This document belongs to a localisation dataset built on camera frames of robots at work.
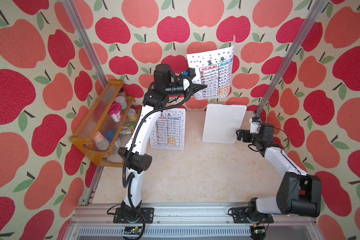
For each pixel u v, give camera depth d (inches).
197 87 23.8
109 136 36.6
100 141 30.4
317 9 27.5
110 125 38.0
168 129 35.8
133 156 19.7
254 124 31.1
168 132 36.5
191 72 20.0
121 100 39.3
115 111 34.7
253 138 29.9
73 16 28.3
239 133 32.3
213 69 21.4
